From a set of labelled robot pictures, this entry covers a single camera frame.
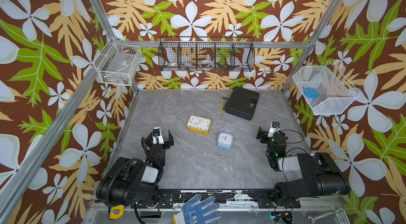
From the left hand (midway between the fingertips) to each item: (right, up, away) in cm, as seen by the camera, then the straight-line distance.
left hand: (160, 130), depth 87 cm
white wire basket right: (+89, +22, -5) cm, 92 cm away
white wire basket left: (-24, +37, -1) cm, 44 cm away
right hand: (+62, +1, +4) cm, 62 cm away
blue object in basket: (+82, +21, -3) cm, 85 cm away
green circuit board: (+63, -39, -14) cm, 75 cm away
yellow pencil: (+38, +13, +24) cm, 47 cm away
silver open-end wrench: (+73, -37, -18) cm, 84 cm away
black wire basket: (+26, +46, +10) cm, 54 cm away
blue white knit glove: (+21, -35, -16) cm, 44 cm away
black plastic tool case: (+51, +16, +17) cm, 56 cm away
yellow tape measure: (-14, -34, -18) cm, 41 cm away
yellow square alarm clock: (+22, +2, +11) cm, 24 cm away
